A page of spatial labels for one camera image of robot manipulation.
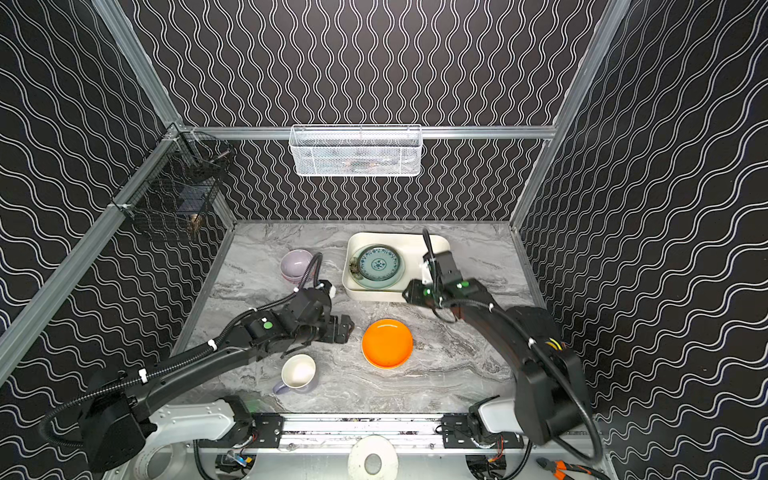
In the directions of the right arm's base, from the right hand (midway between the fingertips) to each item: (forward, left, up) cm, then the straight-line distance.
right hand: (410, 294), depth 85 cm
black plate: (+19, +10, -9) cm, 23 cm away
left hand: (-10, +18, +2) cm, 20 cm away
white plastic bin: (+31, -1, -14) cm, 34 cm away
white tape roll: (-35, +10, -13) cm, 38 cm away
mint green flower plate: (+10, +9, -10) cm, 17 cm away
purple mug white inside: (-19, +30, -7) cm, 37 cm away
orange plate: (-9, +7, -13) cm, 17 cm away
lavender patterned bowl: (+17, +40, -8) cm, 44 cm away
